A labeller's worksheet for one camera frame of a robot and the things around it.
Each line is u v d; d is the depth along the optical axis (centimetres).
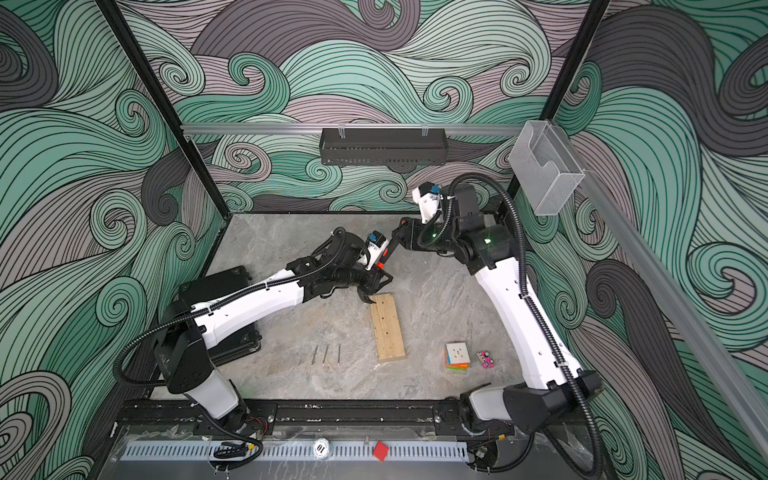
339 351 85
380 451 69
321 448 64
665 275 54
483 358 81
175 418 74
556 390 37
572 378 37
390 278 76
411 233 57
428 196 60
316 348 85
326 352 85
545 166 78
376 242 68
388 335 84
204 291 97
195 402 57
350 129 94
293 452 63
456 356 79
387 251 69
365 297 76
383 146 95
